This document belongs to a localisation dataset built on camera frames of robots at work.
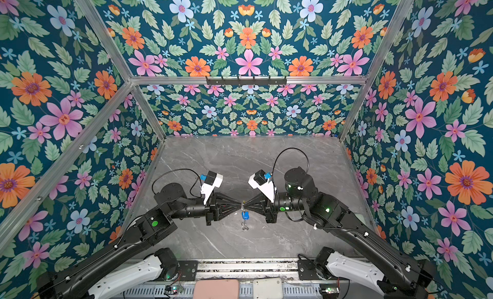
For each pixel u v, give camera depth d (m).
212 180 0.53
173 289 0.70
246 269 0.75
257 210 0.56
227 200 0.58
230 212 0.57
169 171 1.04
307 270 0.73
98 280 0.44
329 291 0.70
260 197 0.56
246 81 0.92
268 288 0.69
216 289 0.70
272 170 0.50
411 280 0.38
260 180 0.50
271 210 0.50
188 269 0.74
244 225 0.86
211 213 0.52
